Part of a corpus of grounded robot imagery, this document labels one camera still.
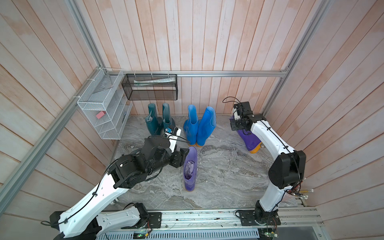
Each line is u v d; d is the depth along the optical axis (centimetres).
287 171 48
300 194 68
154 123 84
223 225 73
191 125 82
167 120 91
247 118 63
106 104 70
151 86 105
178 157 51
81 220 37
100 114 82
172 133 50
